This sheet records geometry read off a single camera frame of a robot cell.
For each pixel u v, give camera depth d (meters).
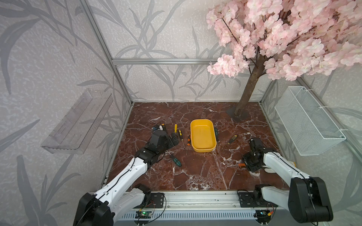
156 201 0.74
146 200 0.64
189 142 0.94
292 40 0.55
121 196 0.45
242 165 0.85
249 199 0.73
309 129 0.63
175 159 0.86
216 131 0.99
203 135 1.00
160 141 0.62
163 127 1.03
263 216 0.73
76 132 0.68
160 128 0.75
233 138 0.96
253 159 0.65
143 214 0.71
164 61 1.91
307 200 0.41
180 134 0.99
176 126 1.03
